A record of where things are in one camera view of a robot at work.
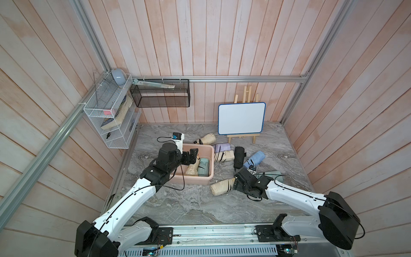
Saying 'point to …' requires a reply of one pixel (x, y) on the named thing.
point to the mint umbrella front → (203, 167)
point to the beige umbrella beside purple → (228, 155)
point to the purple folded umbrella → (222, 147)
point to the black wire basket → (150, 96)
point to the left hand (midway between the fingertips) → (190, 151)
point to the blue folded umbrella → (255, 159)
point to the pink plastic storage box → (205, 151)
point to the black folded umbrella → (239, 155)
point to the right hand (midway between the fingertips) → (239, 185)
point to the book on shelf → (109, 122)
